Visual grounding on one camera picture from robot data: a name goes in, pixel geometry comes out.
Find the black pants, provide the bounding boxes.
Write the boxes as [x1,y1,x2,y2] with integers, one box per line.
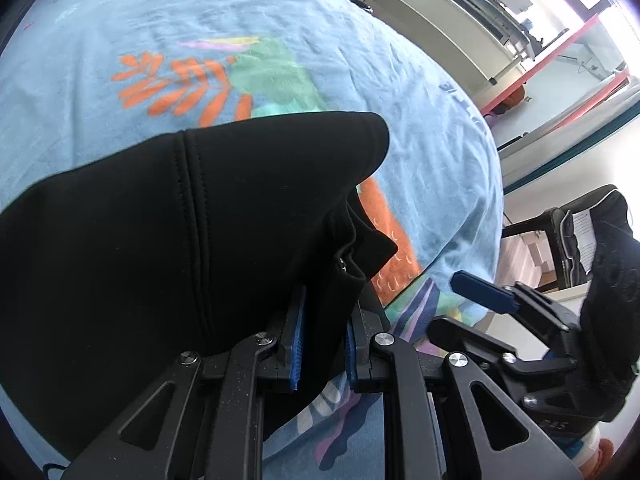
[0,110,399,461]

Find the blue printed bed blanket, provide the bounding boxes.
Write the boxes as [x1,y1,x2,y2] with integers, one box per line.
[0,0,506,480]

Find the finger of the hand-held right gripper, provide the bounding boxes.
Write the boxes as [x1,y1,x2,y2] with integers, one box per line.
[451,270,571,333]
[427,317,578,377]

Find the pink bar rack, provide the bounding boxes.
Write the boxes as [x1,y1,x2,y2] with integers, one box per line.
[480,12,640,126]

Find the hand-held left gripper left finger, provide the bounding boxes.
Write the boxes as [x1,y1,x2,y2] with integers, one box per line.
[60,285,307,480]

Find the glass desk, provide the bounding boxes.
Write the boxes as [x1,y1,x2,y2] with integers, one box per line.
[360,0,548,106]

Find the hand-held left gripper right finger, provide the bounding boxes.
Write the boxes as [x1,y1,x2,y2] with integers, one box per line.
[346,305,583,480]

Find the person's right hand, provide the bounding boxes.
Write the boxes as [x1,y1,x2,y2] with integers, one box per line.
[580,217,640,391]

